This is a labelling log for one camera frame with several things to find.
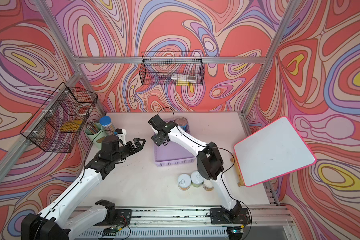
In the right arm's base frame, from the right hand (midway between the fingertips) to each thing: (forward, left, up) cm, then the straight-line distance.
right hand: (163, 139), depth 91 cm
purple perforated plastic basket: (-4, -4, -10) cm, 12 cm away
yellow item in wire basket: (-5, +42, +21) cm, 47 cm away
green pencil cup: (+5, +43, +3) cm, 43 cm away
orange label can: (-25, -12, -6) cm, 28 cm away
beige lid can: (-28, -24, -4) cm, 37 cm away
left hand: (-8, +10, +9) cm, 16 cm away
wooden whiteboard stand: (-26, -43, -6) cm, 51 cm away
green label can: (-24, -19, -6) cm, 31 cm away
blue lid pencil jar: (+6, +34, +6) cm, 35 cm away
